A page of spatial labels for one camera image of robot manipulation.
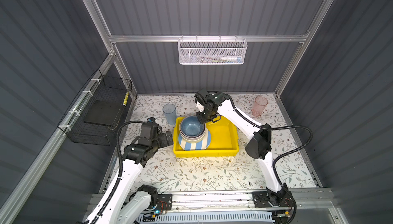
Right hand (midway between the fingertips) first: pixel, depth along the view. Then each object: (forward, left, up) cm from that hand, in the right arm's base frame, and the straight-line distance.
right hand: (201, 122), depth 87 cm
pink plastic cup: (+19, -40, -6) cm, 45 cm away
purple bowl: (-10, +5, -2) cm, 11 cm away
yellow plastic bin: (-6, -13, -13) cm, 19 cm away
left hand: (-12, +20, +4) cm, 23 cm away
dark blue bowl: (0, +7, -5) cm, 8 cm away
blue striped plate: (-10, +4, -10) cm, 15 cm away
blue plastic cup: (+6, +19, +2) cm, 20 cm away
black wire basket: (-5, +52, +15) cm, 54 cm away
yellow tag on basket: (+7, +42, +13) cm, 44 cm away
